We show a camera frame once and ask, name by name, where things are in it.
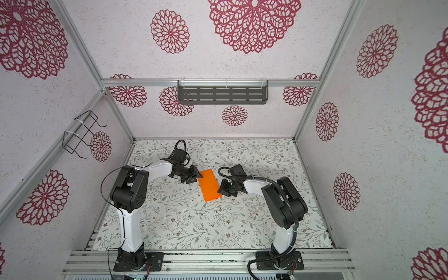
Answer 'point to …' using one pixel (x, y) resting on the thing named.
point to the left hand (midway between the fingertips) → (200, 179)
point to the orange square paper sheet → (209, 185)
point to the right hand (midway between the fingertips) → (217, 189)
